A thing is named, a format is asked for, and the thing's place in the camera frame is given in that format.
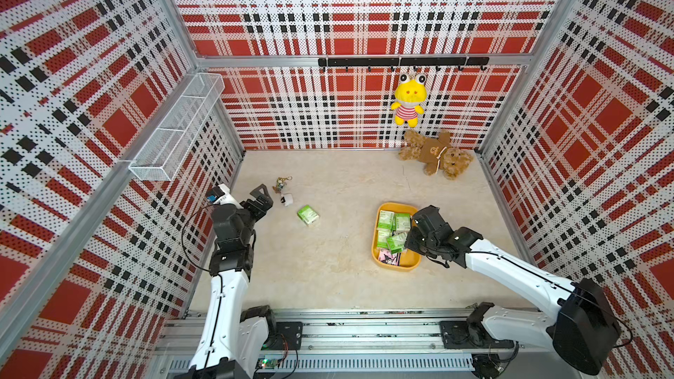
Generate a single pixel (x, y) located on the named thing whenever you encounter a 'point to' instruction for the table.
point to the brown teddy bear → (436, 153)
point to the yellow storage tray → (410, 261)
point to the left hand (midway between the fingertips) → (262, 192)
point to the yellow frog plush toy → (410, 93)
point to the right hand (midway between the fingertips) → (411, 239)
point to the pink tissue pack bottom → (386, 257)
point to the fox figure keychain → (280, 183)
